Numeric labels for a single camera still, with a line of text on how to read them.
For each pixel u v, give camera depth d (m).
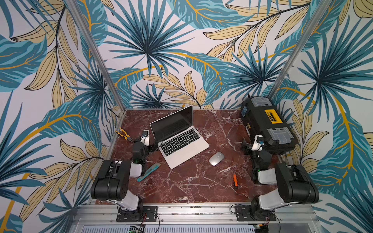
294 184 0.46
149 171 0.87
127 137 1.00
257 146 0.77
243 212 0.73
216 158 0.93
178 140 1.00
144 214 0.72
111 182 0.45
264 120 0.93
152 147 0.84
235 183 0.82
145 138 0.78
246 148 0.81
